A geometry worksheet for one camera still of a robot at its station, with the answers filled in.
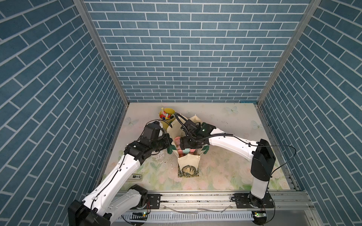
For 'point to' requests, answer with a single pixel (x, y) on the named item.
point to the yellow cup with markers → (167, 114)
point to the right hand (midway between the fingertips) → (185, 146)
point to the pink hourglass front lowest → (177, 140)
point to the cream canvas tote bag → (196, 118)
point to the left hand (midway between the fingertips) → (177, 140)
